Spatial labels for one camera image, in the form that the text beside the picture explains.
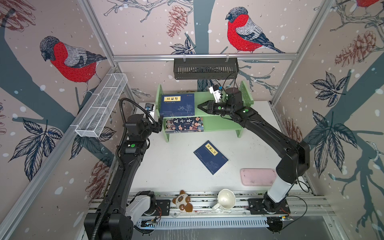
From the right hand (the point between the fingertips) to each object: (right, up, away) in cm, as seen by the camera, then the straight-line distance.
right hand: (197, 108), depth 75 cm
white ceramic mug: (+15, -47, -1) cm, 49 cm away
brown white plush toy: (-7, -47, -2) cm, 48 cm away
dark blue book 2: (+9, -30, +15) cm, 35 cm away
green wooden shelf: (+9, -9, +16) cm, 21 cm away
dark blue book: (-11, +2, +4) cm, 12 cm away
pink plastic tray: (+34, -38, +6) cm, 51 cm away
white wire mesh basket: (-52, -9, -6) cm, 53 cm away
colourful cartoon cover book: (-4, -9, +15) cm, 18 cm away
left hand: (-22, -3, -1) cm, 22 cm away
